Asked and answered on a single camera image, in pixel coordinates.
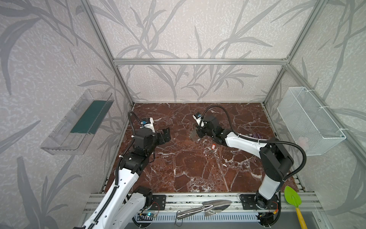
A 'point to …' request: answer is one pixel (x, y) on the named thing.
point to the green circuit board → (150, 214)
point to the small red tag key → (213, 146)
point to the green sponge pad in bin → (93, 117)
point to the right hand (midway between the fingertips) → (197, 120)
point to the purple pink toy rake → (256, 135)
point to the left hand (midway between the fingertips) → (165, 126)
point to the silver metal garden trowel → (210, 207)
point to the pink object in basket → (303, 142)
